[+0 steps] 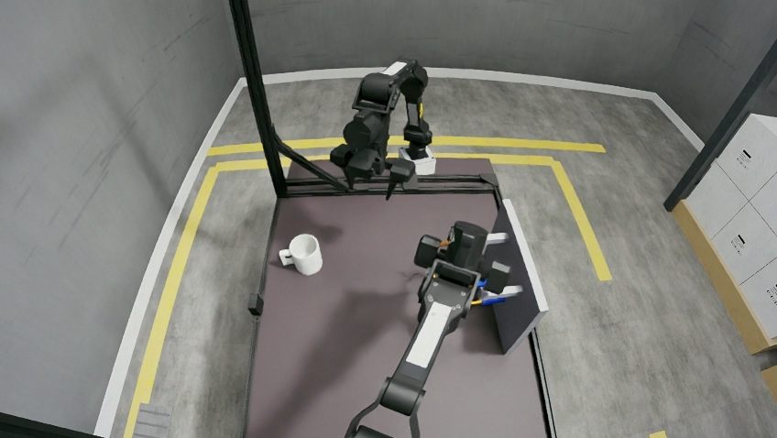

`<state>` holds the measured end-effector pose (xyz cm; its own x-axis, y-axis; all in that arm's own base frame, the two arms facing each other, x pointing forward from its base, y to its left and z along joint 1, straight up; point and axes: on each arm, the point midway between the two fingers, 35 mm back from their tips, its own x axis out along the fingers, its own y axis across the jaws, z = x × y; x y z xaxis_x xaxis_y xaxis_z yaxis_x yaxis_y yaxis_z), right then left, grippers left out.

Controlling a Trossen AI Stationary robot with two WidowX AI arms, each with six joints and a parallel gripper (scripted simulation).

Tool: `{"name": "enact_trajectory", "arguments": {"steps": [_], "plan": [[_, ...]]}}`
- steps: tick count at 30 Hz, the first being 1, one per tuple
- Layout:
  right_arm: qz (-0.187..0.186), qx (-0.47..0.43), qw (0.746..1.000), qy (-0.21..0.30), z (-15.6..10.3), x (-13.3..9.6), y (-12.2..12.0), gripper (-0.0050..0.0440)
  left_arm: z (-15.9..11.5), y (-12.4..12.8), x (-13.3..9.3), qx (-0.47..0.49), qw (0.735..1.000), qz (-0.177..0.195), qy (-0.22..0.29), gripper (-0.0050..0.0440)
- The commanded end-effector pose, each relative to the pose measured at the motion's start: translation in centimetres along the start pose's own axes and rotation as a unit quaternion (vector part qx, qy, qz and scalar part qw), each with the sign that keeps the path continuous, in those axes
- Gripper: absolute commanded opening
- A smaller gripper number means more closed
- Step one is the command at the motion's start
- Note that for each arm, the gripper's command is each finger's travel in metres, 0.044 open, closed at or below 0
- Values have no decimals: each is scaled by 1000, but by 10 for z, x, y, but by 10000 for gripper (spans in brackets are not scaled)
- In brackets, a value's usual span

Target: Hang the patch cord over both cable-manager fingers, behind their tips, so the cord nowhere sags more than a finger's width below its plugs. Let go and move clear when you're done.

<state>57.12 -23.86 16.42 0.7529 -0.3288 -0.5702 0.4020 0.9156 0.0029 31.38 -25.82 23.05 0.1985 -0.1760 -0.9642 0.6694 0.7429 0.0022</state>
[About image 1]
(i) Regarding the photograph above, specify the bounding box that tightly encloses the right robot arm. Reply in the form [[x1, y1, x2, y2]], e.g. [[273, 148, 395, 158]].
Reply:
[[345, 221, 488, 438]]

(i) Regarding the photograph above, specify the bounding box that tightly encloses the white mug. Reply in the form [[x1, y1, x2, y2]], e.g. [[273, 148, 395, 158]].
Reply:
[[279, 235, 323, 275]]

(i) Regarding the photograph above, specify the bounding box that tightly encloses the yellow patch cord with blue plugs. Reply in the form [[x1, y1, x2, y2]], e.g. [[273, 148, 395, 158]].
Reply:
[[439, 241, 486, 304]]

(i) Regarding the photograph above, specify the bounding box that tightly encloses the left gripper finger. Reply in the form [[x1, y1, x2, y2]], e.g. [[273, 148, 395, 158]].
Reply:
[[386, 177, 402, 201], [334, 162, 355, 190]]

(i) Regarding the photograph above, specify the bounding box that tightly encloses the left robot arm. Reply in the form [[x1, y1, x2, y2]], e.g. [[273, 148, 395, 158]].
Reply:
[[343, 57, 432, 181]]

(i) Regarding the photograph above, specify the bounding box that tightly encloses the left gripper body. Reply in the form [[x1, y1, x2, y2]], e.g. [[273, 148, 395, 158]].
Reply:
[[330, 134, 416, 182]]

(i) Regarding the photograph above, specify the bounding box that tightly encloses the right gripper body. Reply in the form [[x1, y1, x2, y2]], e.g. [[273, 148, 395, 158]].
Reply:
[[414, 234, 511, 295]]

